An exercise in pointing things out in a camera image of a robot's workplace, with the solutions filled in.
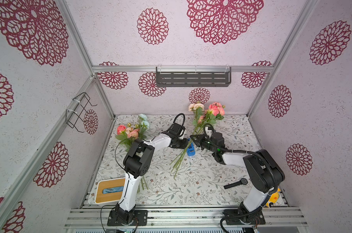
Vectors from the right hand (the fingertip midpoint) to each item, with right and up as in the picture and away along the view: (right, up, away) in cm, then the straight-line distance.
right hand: (189, 134), depth 88 cm
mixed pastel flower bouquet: (-43, -1, +14) cm, 45 cm away
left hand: (-1, -8, +11) cm, 13 cm away
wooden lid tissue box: (-45, -31, -9) cm, 56 cm away
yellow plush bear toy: (+42, -33, -14) cm, 55 cm away
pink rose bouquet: (+13, +13, +17) cm, 25 cm away
